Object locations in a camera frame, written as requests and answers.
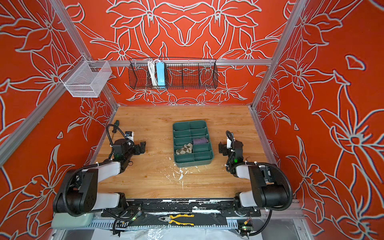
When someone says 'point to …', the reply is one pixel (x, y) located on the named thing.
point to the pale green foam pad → (59, 220)
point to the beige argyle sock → (187, 149)
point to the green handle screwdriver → (116, 124)
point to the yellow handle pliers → (165, 218)
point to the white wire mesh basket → (86, 78)
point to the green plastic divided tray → (184, 132)
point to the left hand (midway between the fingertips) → (137, 141)
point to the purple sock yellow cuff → (200, 140)
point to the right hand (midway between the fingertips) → (227, 139)
